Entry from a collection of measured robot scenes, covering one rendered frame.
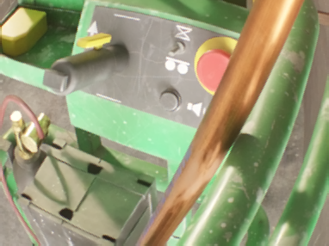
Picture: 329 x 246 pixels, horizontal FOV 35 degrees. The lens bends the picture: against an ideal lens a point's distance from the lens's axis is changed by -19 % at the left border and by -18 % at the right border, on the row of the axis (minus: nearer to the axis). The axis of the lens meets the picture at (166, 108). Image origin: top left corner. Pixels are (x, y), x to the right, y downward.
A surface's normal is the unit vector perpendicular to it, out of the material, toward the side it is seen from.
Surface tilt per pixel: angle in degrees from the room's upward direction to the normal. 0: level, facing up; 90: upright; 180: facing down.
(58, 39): 0
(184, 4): 0
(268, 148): 27
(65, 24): 90
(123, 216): 0
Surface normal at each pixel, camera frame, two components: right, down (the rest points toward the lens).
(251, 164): 0.12, -0.63
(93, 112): -0.41, 0.67
